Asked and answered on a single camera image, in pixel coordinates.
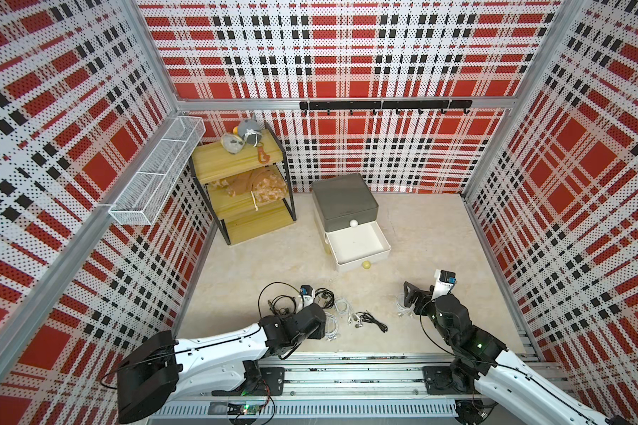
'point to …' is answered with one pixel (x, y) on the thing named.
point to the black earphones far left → (283, 312)
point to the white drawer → (362, 245)
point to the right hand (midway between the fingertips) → (420, 285)
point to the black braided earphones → (330, 304)
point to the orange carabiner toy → (262, 157)
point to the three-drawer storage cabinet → (346, 212)
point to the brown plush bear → (266, 184)
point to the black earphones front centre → (366, 317)
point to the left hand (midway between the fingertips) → (322, 318)
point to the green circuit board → (251, 409)
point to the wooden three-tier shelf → (237, 214)
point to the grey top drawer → (346, 200)
